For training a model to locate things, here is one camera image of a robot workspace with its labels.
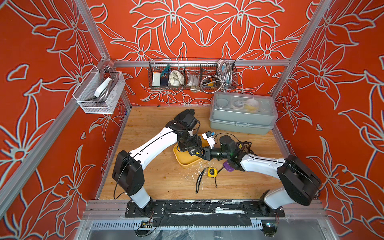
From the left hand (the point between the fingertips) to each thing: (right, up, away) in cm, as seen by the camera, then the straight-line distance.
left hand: (198, 145), depth 80 cm
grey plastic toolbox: (+29, +18, +11) cm, 36 cm away
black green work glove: (-11, +17, +33) cm, 38 cm away
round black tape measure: (+28, -3, +14) cm, 31 cm away
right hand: (-3, -4, -3) cm, 6 cm away
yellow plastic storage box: (-8, -9, +9) cm, 15 cm away
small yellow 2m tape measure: (+9, -16, +3) cm, 18 cm away
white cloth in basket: (-13, +40, +10) cm, 43 cm away
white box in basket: (-26, +40, +10) cm, 48 cm away
